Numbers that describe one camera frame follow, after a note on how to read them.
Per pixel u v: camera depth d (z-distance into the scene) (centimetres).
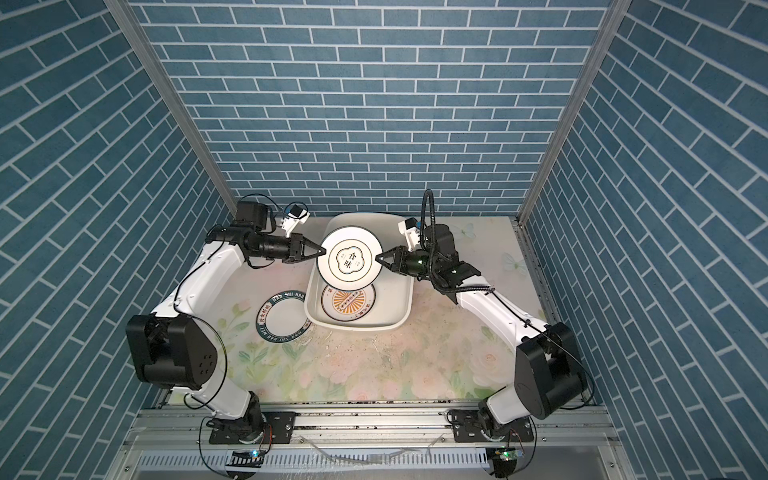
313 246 76
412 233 74
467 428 74
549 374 43
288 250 70
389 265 75
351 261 77
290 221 75
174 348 44
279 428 75
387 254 74
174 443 73
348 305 94
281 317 94
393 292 98
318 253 77
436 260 62
